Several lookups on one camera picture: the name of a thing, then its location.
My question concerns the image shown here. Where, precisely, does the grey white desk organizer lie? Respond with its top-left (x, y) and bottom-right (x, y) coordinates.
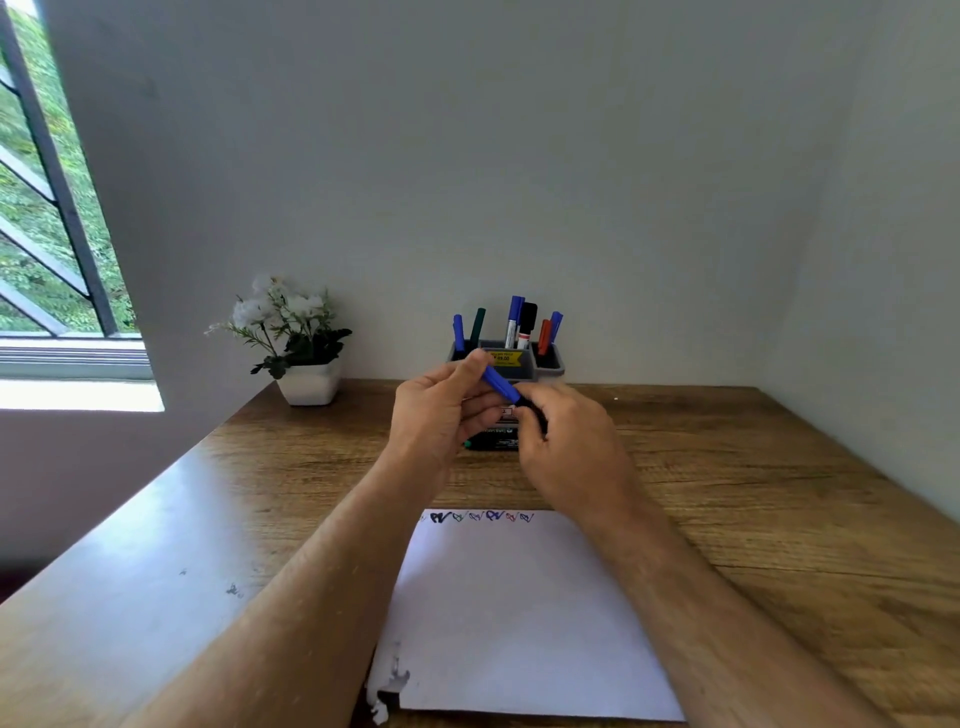
top-left (447, 339), bottom-right (565, 421)

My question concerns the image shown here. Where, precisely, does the window with dark bars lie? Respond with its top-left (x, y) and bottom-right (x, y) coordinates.
top-left (0, 0), bottom-right (154, 380)

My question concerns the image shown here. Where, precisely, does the person's left hand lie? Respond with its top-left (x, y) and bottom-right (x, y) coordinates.
top-left (386, 348), bottom-right (511, 490)

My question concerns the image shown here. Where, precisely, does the person's right forearm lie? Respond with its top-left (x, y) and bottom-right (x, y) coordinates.
top-left (584, 502), bottom-right (894, 728)

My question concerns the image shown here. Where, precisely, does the white paper sheet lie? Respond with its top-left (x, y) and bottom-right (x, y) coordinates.
top-left (365, 509), bottom-right (685, 725)

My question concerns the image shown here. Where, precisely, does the person's right hand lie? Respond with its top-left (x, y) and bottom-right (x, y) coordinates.
top-left (512, 380), bottom-right (654, 532)

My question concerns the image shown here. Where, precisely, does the artificial white flower plant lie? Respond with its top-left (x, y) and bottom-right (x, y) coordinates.
top-left (204, 274), bottom-right (354, 380)

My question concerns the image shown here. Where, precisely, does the person's left forearm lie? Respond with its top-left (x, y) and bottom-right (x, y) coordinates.
top-left (123, 449), bottom-right (451, 728)

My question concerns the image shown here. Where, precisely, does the pile of assorted markers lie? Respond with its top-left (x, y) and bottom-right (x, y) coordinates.
top-left (461, 423), bottom-right (520, 453)

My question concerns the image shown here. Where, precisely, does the white square flower pot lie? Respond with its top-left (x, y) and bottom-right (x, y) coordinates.
top-left (275, 359), bottom-right (343, 407)

